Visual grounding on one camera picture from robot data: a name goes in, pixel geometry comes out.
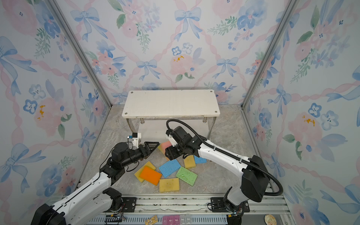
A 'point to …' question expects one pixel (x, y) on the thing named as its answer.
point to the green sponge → (186, 176)
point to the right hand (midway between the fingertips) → (170, 151)
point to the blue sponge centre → (169, 168)
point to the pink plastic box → (171, 220)
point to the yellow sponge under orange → (138, 173)
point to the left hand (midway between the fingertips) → (158, 145)
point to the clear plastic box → (185, 219)
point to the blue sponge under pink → (199, 160)
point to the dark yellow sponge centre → (190, 161)
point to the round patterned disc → (270, 219)
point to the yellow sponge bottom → (170, 184)
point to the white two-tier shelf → (149, 113)
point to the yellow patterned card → (152, 221)
